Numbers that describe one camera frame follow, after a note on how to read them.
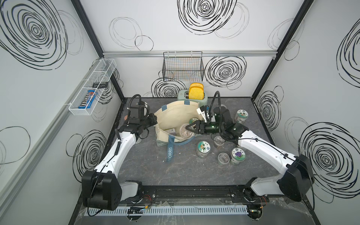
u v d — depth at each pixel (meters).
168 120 0.92
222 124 0.59
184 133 0.70
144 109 0.66
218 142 0.88
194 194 0.75
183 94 1.02
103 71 0.90
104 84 0.79
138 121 0.62
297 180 0.40
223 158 0.81
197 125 0.65
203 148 0.82
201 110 0.70
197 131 0.64
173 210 0.77
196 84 0.99
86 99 0.70
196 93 0.97
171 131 0.91
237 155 0.80
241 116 0.99
